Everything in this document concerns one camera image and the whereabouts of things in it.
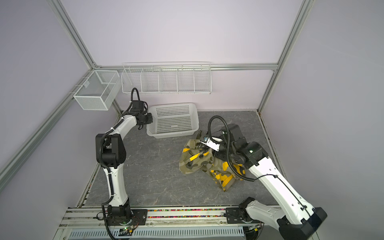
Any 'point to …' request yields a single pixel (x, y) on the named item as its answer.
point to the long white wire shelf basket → (167, 78)
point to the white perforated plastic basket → (171, 120)
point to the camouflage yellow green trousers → (197, 156)
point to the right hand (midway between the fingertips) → (215, 143)
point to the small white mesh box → (99, 91)
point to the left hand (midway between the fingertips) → (151, 119)
